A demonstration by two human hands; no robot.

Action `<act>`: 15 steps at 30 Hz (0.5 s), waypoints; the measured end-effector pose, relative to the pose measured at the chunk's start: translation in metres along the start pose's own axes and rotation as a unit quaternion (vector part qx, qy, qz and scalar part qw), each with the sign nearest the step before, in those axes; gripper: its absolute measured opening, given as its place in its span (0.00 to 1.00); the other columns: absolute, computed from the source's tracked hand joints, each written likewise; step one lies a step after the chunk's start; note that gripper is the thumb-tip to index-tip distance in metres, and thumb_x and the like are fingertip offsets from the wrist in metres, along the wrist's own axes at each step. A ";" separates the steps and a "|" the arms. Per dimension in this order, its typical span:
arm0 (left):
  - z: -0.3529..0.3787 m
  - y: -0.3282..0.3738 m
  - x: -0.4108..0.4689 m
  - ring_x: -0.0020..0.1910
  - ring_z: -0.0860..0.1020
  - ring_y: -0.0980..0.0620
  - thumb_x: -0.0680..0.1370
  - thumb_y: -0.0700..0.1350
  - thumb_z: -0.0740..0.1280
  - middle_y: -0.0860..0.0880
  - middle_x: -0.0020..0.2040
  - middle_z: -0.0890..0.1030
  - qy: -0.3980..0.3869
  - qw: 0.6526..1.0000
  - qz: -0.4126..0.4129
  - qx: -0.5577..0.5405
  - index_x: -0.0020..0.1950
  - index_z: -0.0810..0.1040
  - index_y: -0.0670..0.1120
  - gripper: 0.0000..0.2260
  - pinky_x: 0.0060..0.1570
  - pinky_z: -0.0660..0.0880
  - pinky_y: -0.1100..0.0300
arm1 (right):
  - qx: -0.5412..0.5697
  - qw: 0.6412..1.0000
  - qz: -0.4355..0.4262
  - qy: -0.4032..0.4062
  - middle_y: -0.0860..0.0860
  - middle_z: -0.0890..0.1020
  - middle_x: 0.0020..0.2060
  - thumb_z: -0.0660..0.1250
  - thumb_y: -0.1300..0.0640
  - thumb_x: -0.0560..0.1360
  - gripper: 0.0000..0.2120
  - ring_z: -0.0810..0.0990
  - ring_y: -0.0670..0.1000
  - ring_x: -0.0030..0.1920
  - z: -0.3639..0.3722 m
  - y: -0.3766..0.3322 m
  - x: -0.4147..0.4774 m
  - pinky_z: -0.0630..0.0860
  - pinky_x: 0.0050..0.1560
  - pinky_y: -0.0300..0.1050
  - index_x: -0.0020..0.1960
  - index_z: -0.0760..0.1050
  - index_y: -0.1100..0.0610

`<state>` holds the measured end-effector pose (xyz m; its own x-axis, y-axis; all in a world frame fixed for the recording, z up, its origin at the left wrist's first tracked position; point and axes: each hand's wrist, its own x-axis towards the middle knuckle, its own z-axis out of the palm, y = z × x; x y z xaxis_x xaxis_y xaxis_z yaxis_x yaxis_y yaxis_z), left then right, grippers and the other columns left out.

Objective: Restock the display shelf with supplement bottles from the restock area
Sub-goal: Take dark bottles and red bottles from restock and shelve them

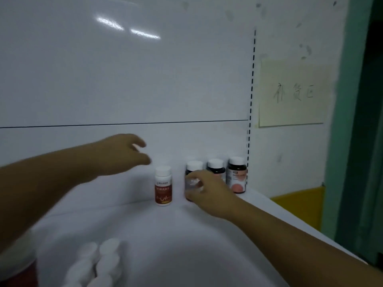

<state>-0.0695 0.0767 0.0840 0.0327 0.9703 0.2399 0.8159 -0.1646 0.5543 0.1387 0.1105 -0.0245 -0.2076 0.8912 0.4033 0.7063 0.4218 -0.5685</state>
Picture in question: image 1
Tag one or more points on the person's right hand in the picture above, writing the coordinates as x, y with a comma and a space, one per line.
218, 200

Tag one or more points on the person's left hand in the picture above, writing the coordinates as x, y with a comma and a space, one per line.
122, 155

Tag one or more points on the group of small yellow-label bottles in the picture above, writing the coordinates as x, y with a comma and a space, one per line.
110, 248

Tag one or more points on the person's left forearm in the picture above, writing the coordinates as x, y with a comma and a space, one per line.
39, 191

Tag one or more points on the person's right forearm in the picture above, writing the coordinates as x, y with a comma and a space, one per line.
299, 254

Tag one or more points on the slotted white shelf upright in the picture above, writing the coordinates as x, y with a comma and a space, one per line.
251, 101

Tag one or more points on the white back panel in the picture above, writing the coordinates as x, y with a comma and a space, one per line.
119, 71

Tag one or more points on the dark teal door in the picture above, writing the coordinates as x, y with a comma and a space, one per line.
368, 146

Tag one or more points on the cream paper wall sign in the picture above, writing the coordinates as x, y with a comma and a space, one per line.
294, 95

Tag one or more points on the green door frame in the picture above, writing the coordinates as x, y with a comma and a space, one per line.
344, 116

